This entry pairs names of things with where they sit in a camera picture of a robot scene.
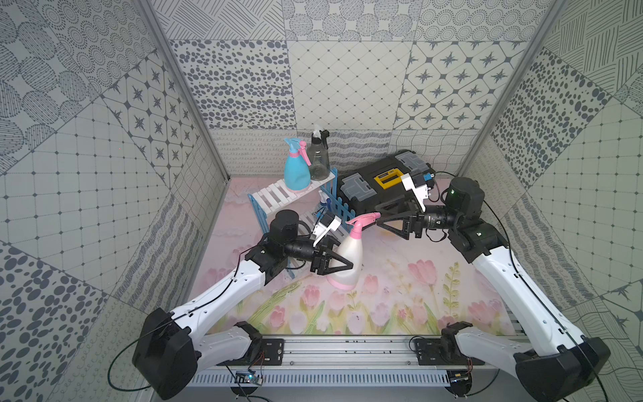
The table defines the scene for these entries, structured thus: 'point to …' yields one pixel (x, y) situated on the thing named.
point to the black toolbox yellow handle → (361, 191)
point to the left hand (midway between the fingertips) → (352, 253)
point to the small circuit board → (248, 377)
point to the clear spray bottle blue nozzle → (325, 200)
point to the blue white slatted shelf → (276, 197)
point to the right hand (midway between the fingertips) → (377, 218)
